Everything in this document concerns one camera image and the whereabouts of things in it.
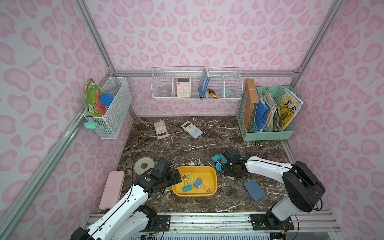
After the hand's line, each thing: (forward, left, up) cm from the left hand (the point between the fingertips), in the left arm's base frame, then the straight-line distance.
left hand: (174, 175), depth 81 cm
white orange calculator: (+47, -4, +23) cm, 52 cm away
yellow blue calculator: (+37, -8, -7) cm, 39 cm away
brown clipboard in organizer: (+35, -42, +24) cm, 60 cm away
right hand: (+5, -30, -8) cm, 32 cm away
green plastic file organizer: (+52, -65, +13) cm, 84 cm away
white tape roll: (+11, +22, -8) cm, 25 cm away
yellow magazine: (+42, -73, +11) cm, 85 cm away
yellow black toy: (+46, -22, +19) cm, 54 cm away
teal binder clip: (+3, -25, +12) cm, 28 cm away
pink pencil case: (-5, +34, -6) cm, 35 cm away
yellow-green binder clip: (+1, -8, -7) cm, 11 cm away
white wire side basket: (+15, +31, +23) cm, 41 cm away
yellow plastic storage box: (-1, -11, -7) cm, 13 cm away
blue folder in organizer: (+38, -54, +9) cm, 67 cm away
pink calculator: (+37, +14, -7) cm, 40 cm away
